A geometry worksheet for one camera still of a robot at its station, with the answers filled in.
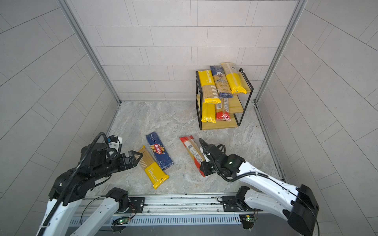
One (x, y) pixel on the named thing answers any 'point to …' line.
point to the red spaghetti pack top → (223, 109)
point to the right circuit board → (247, 220)
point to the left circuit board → (121, 221)
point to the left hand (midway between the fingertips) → (139, 155)
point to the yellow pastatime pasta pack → (154, 173)
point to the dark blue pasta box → (159, 151)
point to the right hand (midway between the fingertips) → (202, 169)
